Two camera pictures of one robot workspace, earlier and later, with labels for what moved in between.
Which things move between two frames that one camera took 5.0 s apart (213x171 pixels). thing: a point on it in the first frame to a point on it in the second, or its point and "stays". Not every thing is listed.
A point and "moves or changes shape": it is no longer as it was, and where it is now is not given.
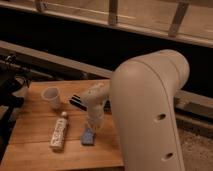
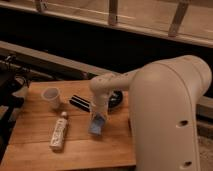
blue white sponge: x=88 y=137 moves or changes shape
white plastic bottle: x=59 y=134 stays
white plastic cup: x=52 y=94 stays
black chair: x=10 y=98 stays
